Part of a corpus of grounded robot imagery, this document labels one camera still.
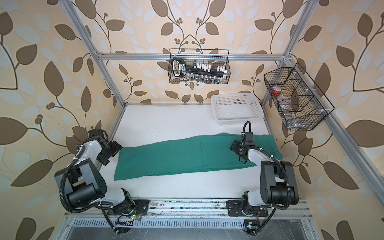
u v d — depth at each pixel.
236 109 1.18
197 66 0.83
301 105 0.73
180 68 0.85
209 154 0.93
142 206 0.74
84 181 0.44
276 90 0.87
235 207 0.74
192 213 0.74
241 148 0.69
